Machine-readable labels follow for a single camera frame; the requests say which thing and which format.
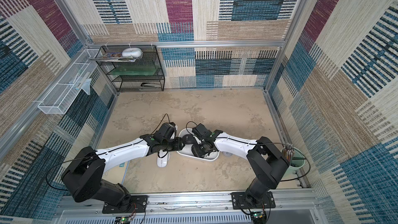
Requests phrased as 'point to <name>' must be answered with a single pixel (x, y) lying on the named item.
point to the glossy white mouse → (162, 158)
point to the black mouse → (188, 139)
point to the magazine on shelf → (117, 57)
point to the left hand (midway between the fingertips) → (183, 144)
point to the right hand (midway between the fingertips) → (198, 149)
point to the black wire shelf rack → (135, 83)
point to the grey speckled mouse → (227, 153)
